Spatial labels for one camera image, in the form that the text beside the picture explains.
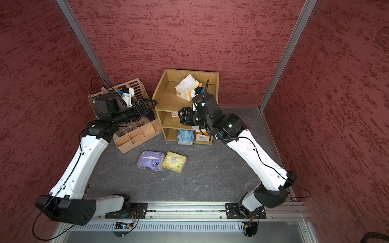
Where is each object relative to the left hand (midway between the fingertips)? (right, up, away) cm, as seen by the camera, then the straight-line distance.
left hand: (152, 109), depth 69 cm
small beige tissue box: (+7, -2, +21) cm, 22 cm away
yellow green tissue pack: (+7, -30, +16) cm, 34 cm away
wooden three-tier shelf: (+5, +3, +12) cm, 13 cm away
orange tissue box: (+25, -16, +26) cm, 40 cm away
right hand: (+15, -4, -6) cm, 17 cm away
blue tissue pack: (+13, -17, +28) cm, 35 cm away
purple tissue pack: (-6, -29, +16) cm, 34 cm away
